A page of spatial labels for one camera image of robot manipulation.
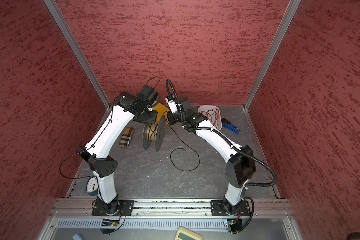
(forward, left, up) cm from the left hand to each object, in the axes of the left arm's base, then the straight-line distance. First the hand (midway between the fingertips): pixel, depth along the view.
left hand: (149, 122), depth 75 cm
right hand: (+7, -9, -2) cm, 12 cm away
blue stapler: (+17, -49, -22) cm, 56 cm away
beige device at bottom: (-44, -19, -25) cm, 54 cm away
